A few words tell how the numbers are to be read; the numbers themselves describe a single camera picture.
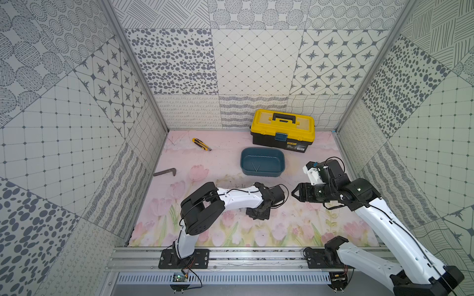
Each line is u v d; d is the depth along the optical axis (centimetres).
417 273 38
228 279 70
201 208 49
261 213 73
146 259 75
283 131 100
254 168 101
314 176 66
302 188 63
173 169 101
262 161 106
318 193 59
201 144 113
